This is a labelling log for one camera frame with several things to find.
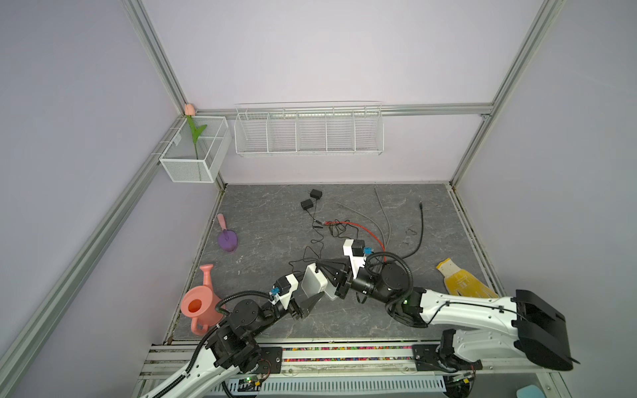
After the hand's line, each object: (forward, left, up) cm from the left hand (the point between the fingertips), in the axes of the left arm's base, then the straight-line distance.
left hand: (314, 284), depth 68 cm
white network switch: (-1, 0, +3) cm, 3 cm away
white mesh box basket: (+49, +40, +10) cm, 64 cm away
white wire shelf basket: (+59, 0, +10) cm, 60 cm away
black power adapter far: (+52, -1, -20) cm, 55 cm away
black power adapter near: (+46, +4, -20) cm, 50 cm away
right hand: (+2, -1, +7) cm, 7 cm away
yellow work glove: (+5, -52, -21) cm, 57 cm away
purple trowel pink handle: (+29, +35, -20) cm, 50 cm away
